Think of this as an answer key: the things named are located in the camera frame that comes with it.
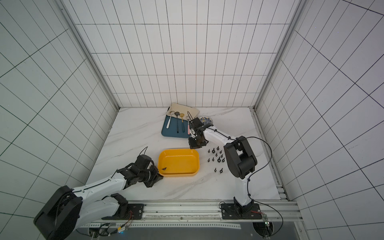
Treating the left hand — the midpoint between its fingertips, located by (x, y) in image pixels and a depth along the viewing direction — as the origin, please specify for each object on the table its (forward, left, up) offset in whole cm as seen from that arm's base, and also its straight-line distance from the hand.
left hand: (162, 177), depth 84 cm
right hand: (+18, -14, +3) cm, 23 cm away
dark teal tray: (+34, -2, -1) cm, 34 cm away
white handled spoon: (+50, 0, +1) cm, 50 cm away
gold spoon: (+48, -8, 0) cm, 49 cm away
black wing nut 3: (+4, -35, 0) cm, 35 cm away
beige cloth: (+52, -9, -1) cm, 53 cm away
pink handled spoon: (+45, -13, 0) cm, 47 cm away
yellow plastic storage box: (+9, -9, 0) cm, 13 cm away
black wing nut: (+19, -34, 0) cm, 39 cm away
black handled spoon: (+49, -5, +1) cm, 49 cm away
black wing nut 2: (+11, -28, -1) cm, 30 cm away
